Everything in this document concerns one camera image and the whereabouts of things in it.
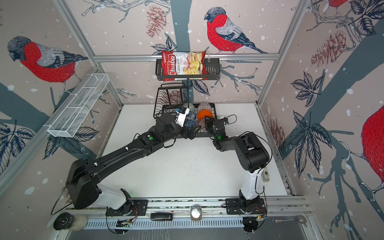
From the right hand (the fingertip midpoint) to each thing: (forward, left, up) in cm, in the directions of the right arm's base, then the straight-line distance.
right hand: (201, 118), depth 95 cm
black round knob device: (-57, +55, -1) cm, 79 cm away
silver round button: (-51, +1, -6) cm, 51 cm away
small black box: (-53, +17, -9) cm, 56 cm away
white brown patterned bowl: (+19, -1, -8) cm, 20 cm away
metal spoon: (-50, -50, -16) cm, 72 cm away
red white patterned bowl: (+2, 0, -9) cm, 9 cm away
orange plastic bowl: (+10, 0, -7) cm, 12 cm away
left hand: (-17, +3, +16) cm, 23 cm away
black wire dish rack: (+19, +24, -4) cm, 30 cm away
